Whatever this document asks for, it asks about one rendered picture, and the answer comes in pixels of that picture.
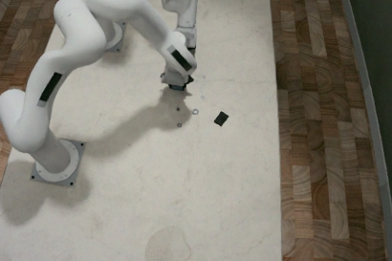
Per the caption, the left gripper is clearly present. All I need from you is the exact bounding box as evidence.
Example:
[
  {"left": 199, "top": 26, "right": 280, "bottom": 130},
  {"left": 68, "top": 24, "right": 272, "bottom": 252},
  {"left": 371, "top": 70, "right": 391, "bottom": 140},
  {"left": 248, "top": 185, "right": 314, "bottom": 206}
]
[{"left": 185, "top": 25, "right": 197, "bottom": 51}]

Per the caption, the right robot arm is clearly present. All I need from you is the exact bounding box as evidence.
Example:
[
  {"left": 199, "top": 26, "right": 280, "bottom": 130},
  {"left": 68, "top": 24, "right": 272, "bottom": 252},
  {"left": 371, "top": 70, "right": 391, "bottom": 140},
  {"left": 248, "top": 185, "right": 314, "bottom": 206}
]
[{"left": 0, "top": 0, "right": 197, "bottom": 183}]

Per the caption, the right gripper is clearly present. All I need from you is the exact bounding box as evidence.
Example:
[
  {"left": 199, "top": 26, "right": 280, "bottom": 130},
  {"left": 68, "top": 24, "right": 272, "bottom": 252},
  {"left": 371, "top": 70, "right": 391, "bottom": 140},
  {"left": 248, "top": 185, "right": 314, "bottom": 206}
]
[{"left": 160, "top": 66, "right": 194, "bottom": 91}]

